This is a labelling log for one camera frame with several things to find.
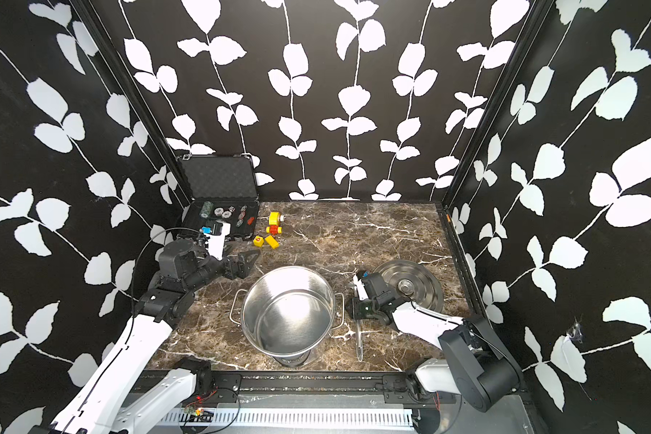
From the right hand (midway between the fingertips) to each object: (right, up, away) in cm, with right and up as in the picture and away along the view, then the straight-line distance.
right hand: (347, 302), depth 89 cm
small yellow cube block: (-34, +20, +15) cm, 42 cm away
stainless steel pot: (-20, -3, -1) cm, 20 cm away
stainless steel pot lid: (+24, +5, +5) cm, 25 cm away
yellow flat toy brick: (-29, +19, +18) cm, 40 cm away
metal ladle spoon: (+3, -10, -7) cm, 13 cm away
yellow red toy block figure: (-29, +27, +19) cm, 44 cm away
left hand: (-28, +21, -16) cm, 38 cm away
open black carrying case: (-53, +42, +25) cm, 72 cm away
